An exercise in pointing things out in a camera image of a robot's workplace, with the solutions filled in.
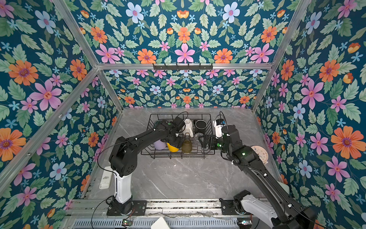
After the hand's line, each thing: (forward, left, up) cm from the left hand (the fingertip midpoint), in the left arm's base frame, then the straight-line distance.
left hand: (177, 140), depth 90 cm
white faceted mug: (+7, -8, +4) cm, 12 cm away
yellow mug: (-4, +3, -2) cm, 6 cm away
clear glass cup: (-10, -13, +18) cm, 25 cm away
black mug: (+8, -16, +3) cm, 18 cm away
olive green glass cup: (-5, -6, 0) cm, 8 cm away
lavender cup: (-2, +11, -1) cm, 11 cm away
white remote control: (-19, +42, -7) cm, 47 cm away
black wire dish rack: (-4, -13, -5) cm, 15 cm away
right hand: (-9, -17, +17) cm, 25 cm away
